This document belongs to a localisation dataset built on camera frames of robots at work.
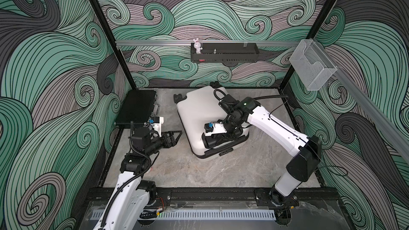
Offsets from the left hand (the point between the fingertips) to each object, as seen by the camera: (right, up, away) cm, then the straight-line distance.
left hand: (177, 131), depth 74 cm
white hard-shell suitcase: (+8, +11, +11) cm, 18 cm away
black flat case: (-30, +10, +28) cm, 42 cm away
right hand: (+18, -3, -1) cm, 18 cm away
